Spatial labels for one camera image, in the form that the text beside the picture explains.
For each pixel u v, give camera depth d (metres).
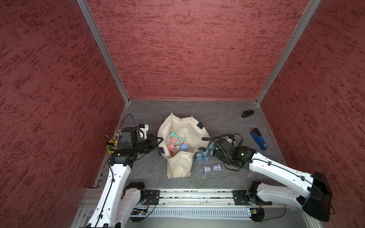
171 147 0.85
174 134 0.97
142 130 0.69
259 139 0.95
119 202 0.45
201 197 0.76
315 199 0.38
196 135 0.87
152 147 0.64
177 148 0.85
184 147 0.84
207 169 0.82
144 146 0.63
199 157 0.85
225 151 0.58
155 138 0.65
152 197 0.74
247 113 1.13
